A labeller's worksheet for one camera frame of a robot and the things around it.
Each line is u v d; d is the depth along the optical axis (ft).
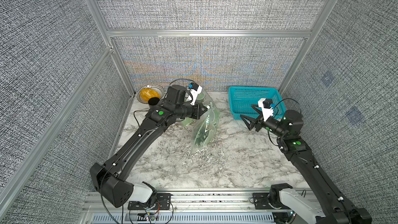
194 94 2.05
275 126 2.01
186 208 2.40
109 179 1.25
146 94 3.58
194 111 2.01
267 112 1.99
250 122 2.10
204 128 2.38
